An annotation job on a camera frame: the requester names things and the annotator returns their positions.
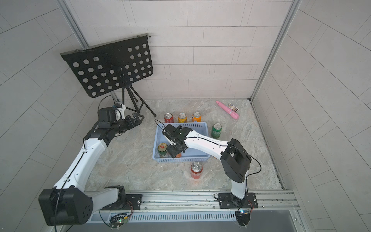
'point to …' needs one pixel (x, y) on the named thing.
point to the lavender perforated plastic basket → (192, 153)
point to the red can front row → (196, 168)
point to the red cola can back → (168, 118)
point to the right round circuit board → (243, 217)
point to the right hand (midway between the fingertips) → (175, 150)
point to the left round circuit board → (117, 221)
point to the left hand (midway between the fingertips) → (141, 117)
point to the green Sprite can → (216, 130)
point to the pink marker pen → (231, 112)
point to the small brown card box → (232, 107)
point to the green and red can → (162, 150)
